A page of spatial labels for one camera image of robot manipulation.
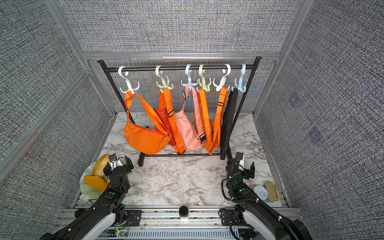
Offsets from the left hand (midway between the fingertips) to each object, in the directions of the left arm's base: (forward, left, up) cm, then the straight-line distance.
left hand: (120, 158), depth 82 cm
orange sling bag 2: (+10, -45, +19) cm, 50 cm away
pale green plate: (-15, +16, -8) cm, 23 cm away
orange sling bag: (+9, -52, +17) cm, 55 cm away
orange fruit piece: (-10, +12, -7) cm, 17 cm away
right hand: (-3, -69, 0) cm, 69 cm away
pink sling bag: (+16, -38, +9) cm, 42 cm away
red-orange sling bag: (+16, -26, +18) cm, 36 cm away
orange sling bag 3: (+12, -12, 0) cm, 17 cm away
